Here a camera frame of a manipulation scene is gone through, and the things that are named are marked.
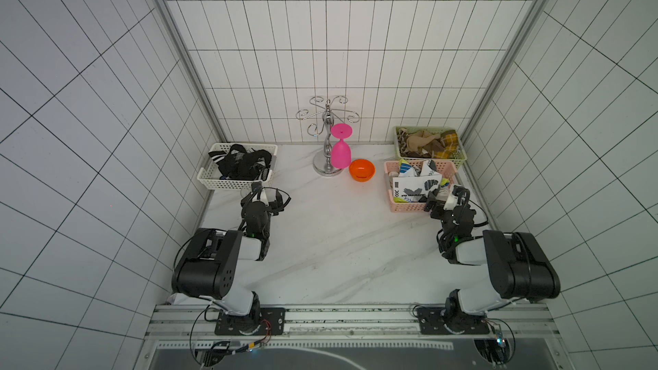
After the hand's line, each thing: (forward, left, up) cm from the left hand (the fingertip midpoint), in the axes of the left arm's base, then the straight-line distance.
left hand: (264, 193), depth 94 cm
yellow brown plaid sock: (+30, -79, -1) cm, 85 cm away
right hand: (0, -68, +3) cm, 68 cm away
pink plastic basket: (+15, -74, -3) cm, 76 cm away
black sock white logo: (+18, +5, -1) cm, 18 cm away
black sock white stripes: (+15, +19, -2) cm, 25 cm away
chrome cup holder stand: (+19, -21, -6) cm, 29 cm away
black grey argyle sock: (+14, +12, 0) cm, 19 cm away
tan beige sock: (+28, -62, +1) cm, 68 cm away
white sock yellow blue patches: (+5, -69, +1) cm, 69 cm away
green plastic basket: (+27, -68, 0) cm, 73 cm away
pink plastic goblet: (+10, -28, +13) cm, 33 cm away
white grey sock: (+3, -58, +1) cm, 58 cm away
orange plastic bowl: (+14, -38, -4) cm, 41 cm away
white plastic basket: (+12, +27, -5) cm, 30 cm away
